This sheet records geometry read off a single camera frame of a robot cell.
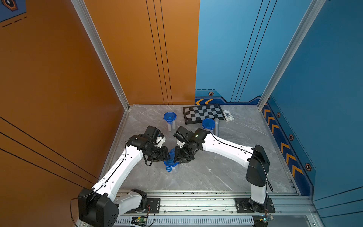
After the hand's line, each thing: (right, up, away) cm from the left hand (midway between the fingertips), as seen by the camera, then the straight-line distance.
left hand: (168, 156), depth 78 cm
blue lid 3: (+1, -2, -3) cm, 4 cm away
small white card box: (+43, +24, +35) cm, 60 cm away
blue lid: (+25, +18, +16) cm, 34 cm away
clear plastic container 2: (+3, -6, -5) cm, 8 cm away
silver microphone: (+33, +15, +27) cm, 45 cm away
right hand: (+4, -2, -3) cm, 5 cm away
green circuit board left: (-14, -32, -6) cm, 35 cm away
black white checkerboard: (+18, +24, +32) cm, 44 cm away
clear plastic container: (+26, +13, +16) cm, 34 cm away
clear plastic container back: (0, +16, +23) cm, 28 cm away
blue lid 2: (-1, +22, +19) cm, 29 cm away
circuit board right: (+48, -30, -8) cm, 57 cm away
